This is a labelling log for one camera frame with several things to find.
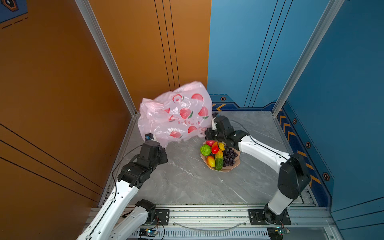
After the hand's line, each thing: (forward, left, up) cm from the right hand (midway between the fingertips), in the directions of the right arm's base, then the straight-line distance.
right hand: (203, 130), depth 84 cm
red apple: (-1, -4, -11) cm, 12 cm away
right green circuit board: (-45, -36, -21) cm, 61 cm away
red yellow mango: (-6, -7, -9) cm, 13 cm away
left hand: (-13, +20, +2) cm, 24 cm away
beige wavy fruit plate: (0, -1, -13) cm, 13 cm away
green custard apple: (-7, -1, -10) cm, 12 cm away
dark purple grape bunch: (-9, -15, -13) cm, 22 cm away
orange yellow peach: (-13, -4, -13) cm, 18 cm away
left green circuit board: (-45, +27, -21) cm, 57 cm away
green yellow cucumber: (-13, -9, -12) cm, 20 cm away
